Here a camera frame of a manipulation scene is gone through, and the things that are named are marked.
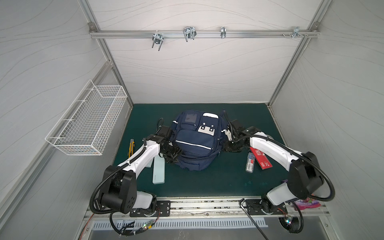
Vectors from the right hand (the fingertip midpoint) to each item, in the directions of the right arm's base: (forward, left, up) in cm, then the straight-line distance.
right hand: (227, 145), depth 86 cm
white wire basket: (-5, +70, +23) cm, 74 cm away
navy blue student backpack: (+9, +18, -4) cm, 20 cm away
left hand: (-6, +24, 0) cm, 25 cm away
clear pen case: (-6, -14, -9) cm, 18 cm away
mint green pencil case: (-14, +39, -7) cm, 42 cm away
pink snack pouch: (-26, -39, -8) cm, 48 cm away
